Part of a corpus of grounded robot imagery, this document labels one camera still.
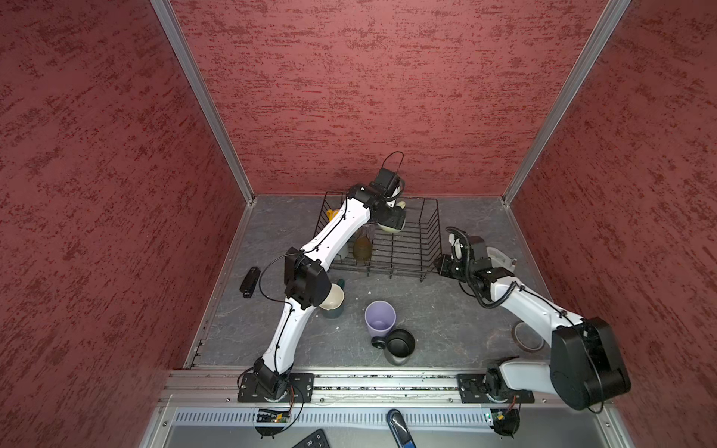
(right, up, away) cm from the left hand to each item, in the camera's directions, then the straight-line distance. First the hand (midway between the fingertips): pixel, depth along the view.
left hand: (389, 222), depth 89 cm
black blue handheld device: (0, -49, -25) cm, 55 cm away
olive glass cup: (-9, -9, +6) cm, 14 cm away
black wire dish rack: (+10, -12, +12) cm, 19 cm away
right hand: (+15, -15, 0) cm, 21 cm away
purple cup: (-3, -29, -6) cm, 30 cm away
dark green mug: (-18, -27, -2) cm, 33 cm away
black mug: (+2, -37, -8) cm, 38 cm away
